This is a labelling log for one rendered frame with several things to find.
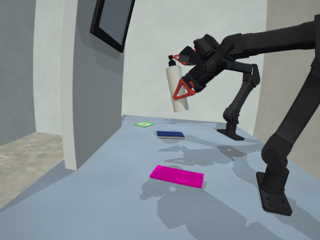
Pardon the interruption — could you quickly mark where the magenta flat rectangular slab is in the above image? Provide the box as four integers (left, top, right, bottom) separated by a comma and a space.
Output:
150, 165, 204, 189

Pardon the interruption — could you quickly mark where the green seed packet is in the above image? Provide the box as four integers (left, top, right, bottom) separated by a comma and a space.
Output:
134, 121, 155, 128

